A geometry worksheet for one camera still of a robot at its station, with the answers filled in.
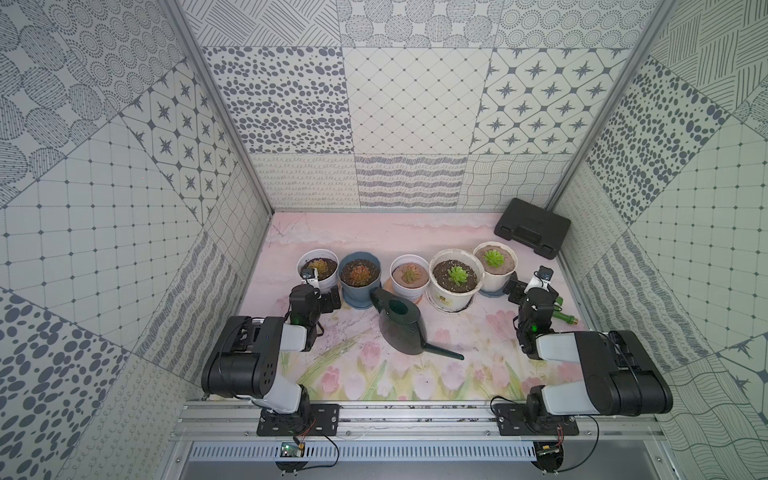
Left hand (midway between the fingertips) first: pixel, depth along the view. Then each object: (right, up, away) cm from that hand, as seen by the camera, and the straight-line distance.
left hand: (321, 284), depth 94 cm
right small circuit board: (+62, -38, -23) cm, 76 cm away
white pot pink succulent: (+29, +4, -6) cm, 29 cm away
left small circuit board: (-1, -36, -24) cm, 43 cm away
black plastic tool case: (+76, +19, +16) cm, 80 cm away
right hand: (+65, +2, -4) cm, 65 cm away
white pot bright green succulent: (+57, +8, -3) cm, 57 cm away
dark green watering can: (+26, -10, -14) cm, 31 cm away
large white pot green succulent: (+42, +3, -7) cm, 43 cm away
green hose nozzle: (+76, -9, -2) cm, 76 cm away
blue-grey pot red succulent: (+13, +4, -4) cm, 14 cm away
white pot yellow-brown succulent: (+2, +7, -2) cm, 7 cm away
